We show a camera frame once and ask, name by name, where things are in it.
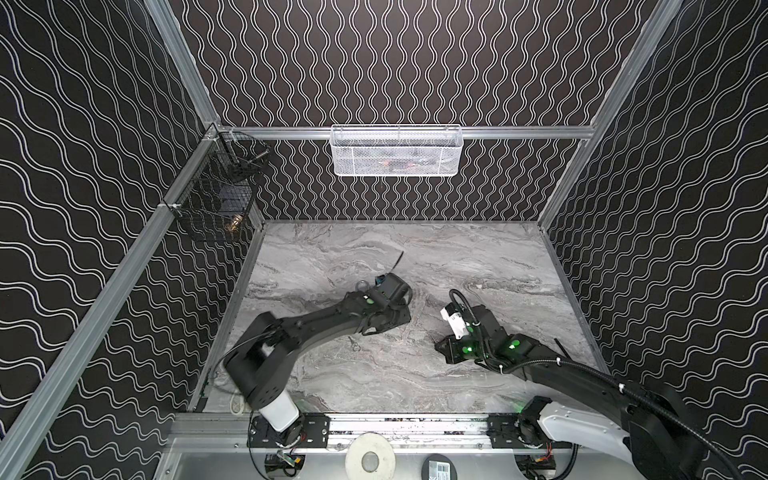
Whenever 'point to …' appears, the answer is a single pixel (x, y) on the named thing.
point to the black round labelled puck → (438, 467)
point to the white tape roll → (364, 443)
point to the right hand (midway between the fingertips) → (438, 346)
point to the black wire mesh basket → (216, 197)
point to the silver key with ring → (355, 346)
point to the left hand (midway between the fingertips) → (418, 319)
